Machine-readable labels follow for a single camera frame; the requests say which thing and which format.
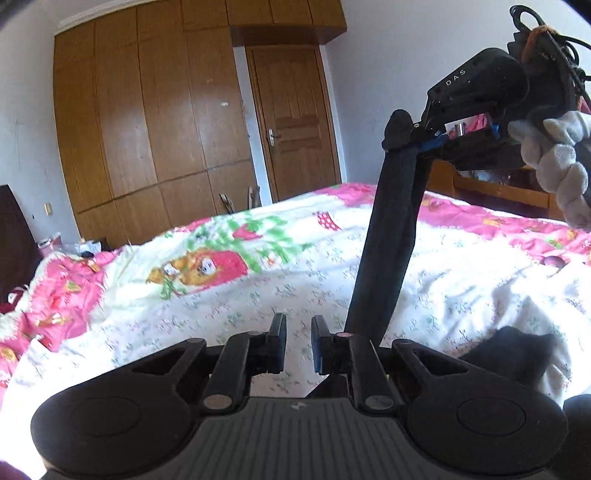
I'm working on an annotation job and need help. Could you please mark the black pants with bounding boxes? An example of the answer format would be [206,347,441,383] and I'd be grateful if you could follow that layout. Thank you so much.
[344,110,564,402]

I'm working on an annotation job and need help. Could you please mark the grey gloved right hand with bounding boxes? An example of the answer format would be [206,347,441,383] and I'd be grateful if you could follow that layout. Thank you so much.
[508,111,590,232]

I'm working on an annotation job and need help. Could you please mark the wooden bed footboard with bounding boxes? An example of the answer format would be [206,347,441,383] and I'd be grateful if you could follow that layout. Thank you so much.
[427,160,563,221]

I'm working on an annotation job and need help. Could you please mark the white floral bed quilt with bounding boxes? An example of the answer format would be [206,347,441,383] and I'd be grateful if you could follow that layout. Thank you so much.
[1,199,590,479]

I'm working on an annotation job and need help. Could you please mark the pink cartoon blanket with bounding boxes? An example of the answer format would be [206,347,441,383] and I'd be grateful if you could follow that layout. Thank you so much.
[1,183,590,398]

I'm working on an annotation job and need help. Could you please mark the brown wooden door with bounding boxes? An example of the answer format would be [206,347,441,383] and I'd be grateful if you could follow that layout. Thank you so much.
[245,45,342,201]

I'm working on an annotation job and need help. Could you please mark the dark wooden headboard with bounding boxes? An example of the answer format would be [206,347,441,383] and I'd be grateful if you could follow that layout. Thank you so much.
[0,185,42,304]

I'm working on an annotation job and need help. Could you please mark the brown wooden wardrobe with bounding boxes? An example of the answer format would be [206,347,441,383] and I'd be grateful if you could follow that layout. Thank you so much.
[53,1,346,247]

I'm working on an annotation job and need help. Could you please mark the black cable bundle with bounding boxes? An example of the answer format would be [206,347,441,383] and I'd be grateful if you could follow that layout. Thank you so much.
[508,4,591,112]

